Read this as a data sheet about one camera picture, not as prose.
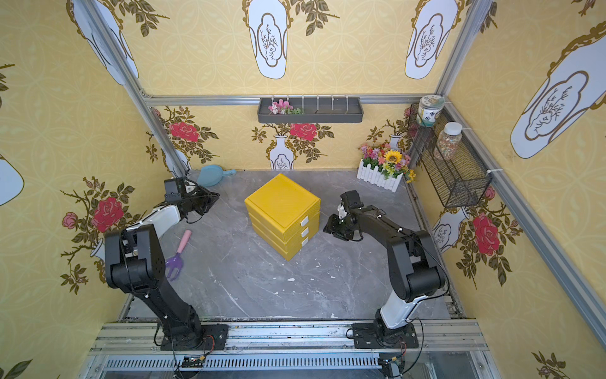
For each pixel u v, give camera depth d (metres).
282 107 0.88
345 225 0.79
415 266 0.47
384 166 1.03
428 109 0.84
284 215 0.78
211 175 1.21
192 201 0.82
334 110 0.92
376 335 0.73
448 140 0.72
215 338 0.73
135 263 0.49
